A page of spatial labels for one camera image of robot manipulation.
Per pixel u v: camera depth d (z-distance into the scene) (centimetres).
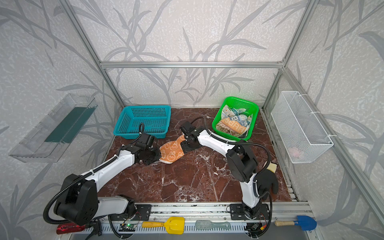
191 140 65
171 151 94
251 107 114
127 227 72
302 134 62
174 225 69
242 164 50
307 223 71
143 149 67
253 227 75
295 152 72
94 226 68
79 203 41
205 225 69
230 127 99
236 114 115
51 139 63
